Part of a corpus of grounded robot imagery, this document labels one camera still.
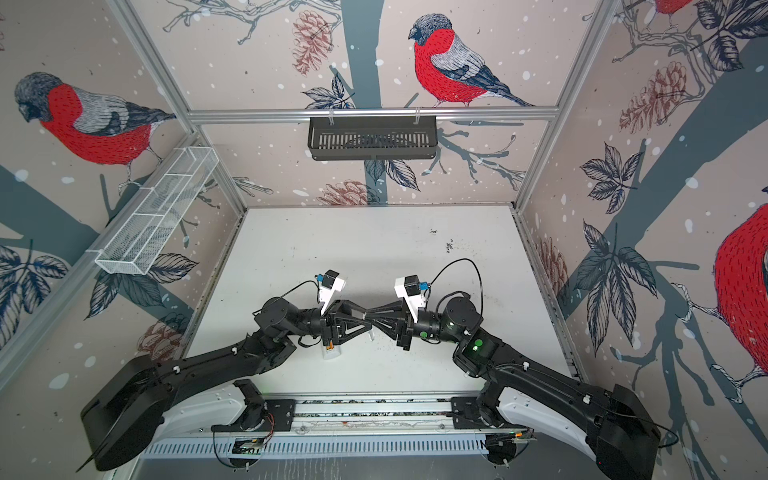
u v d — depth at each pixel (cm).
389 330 61
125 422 40
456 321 53
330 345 61
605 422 41
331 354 83
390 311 61
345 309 65
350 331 61
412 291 56
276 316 57
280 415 73
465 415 73
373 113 92
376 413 76
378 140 106
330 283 61
